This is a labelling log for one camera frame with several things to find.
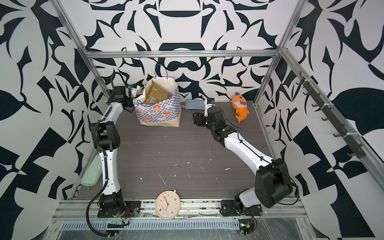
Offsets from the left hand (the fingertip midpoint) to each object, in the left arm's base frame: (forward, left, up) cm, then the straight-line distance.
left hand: (149, 97), depth 103 cm
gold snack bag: (-4, -7, +7) cm, 10 cm away
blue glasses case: (+4, -31, -12) cm, 34 cm away
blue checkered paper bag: (-16, -13, +2) cm, 21 cm away
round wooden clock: (-62, -15, -13) cm, 65 cm away
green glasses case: (-45, +26, -13) cm, 54 cm away
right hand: (-22, -31, +10) cm, 40 cm away
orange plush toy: (-1, -64, -8) cm, 64 cm away
